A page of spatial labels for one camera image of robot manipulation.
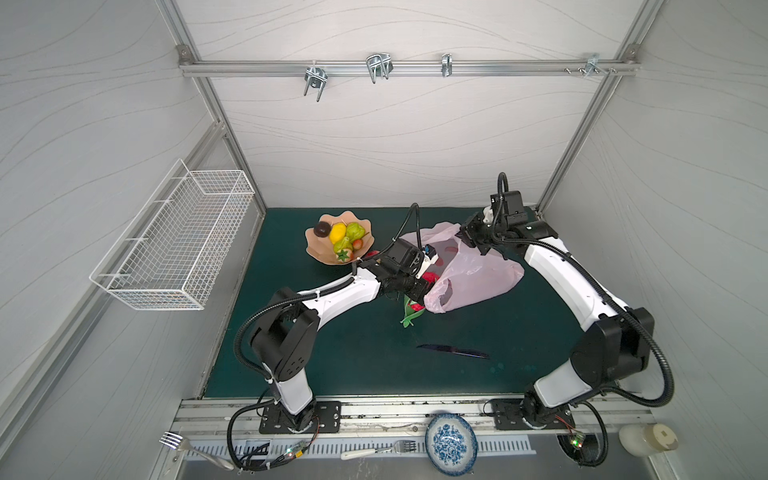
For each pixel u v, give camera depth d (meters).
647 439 0.65
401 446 0.70
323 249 1.07
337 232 1.07
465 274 0.79
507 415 0.74
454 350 0.85
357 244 1.04
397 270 0.68
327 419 0.74
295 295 0.49
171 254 0.68
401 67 0.80
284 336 0.46
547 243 0.54
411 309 0.82
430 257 0.77
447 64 0.78
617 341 0.43
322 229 1.07
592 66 0.77
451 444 0.70
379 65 0.77
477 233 0.73
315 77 0.79
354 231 1.04
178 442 0.69
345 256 0.96
